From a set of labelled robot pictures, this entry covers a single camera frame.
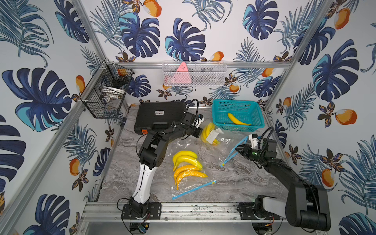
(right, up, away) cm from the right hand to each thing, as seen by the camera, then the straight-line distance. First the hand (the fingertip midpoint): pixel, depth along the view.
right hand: (236, 147), depth 87 cm
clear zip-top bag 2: (-27, -19, -5) cm, 34 cm away
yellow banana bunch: (-17, +9, +10) cm, 21 cm away
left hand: (-20, +11, +13) cm, 26 cm away
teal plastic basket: (+10, +21, +30) cm, 38 cm away
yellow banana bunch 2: (-31, -10, +1) cm, 32 cm away
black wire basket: (-73, +32, -9) cm, 80 cm away
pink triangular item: (-32, +44, +3) cm, 55 cm away
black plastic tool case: (-52, +20, +19) cm, 59 cm away
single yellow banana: (+7, +16, +23) cm, 29 cm away
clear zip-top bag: (-7, 0, +10) cm, 12 cm away
